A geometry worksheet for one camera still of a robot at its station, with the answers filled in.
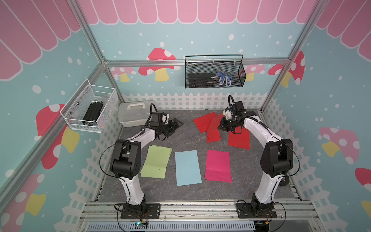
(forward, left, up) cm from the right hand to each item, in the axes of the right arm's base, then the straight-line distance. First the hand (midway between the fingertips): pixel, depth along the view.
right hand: (218, 126), depth 91 cm
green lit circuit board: (-50, +44, -17) cm, 69 cm away
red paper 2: (+6, +1, -15) cm, 16 cm away
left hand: (+1, +25, -3) cm, 25 cm away
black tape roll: (-31, -37, -14) cm, 50 cm away
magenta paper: (-21, +1, -15) cm, 25 cm away
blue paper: (-21, +20, -15) cm, 32 cm away
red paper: (+15, +8, -15) cm, 23 cm away
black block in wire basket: (-8, +65, +22) cm, 69 cm away
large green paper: (-16, +40, -15) cm, 46 cm away
